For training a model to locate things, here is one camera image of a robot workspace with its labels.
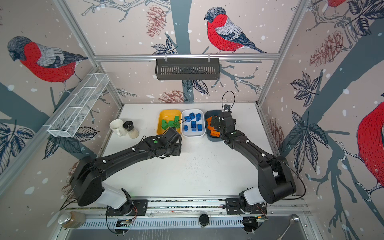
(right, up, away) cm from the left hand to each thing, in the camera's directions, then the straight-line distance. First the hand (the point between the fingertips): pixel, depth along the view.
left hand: (177, 149), depth 83 cm
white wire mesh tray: (-52, +25, -5) cm, 58 cm away
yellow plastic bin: (-11, +19, +28) cm, 36 cm away
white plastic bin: (+8, +7, +21) cm, 23 cm away
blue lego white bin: (+8, +19, +27) cm, 34 cm away
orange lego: (+24, +6, +18) cm, 31 cm away
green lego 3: (-13, +13, +23) cm, 29 cm away
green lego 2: (-8, +13, +22) cm, 27 cm away
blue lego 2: (+9, +12, +21) cm, 26 cm away
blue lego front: (+12, +18, +25) cm, 33 cm away
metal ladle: (+58, -30, -13) cm, 66 cm away
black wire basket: (+4, +53, +24) cm, 58 cm away
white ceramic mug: (-44, +12, +17) cm, 49 cm away
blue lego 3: (+13, +10, +21) cm, 27 cm away
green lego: (-4, +15, +24) cm, 29 cm away
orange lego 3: (+22, +10, +21) cm, 32 cm away
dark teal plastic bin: (+20, +20, +27) cm, 39 cm away
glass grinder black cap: (-32, +7, +16) cm, 36 cm away
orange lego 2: (+20, +16, +28) cm, 38 cm away
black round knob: (+14, -26, -20) cm, 36 cm away
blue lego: (+5, +16, +28) cm, 33 cm away
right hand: (+25, +17, +6) cm, 31 cm away
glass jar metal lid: (-43, -27, -18) cm, 54 cm away
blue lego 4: (+4, +10, +21) cm, 24 cm away
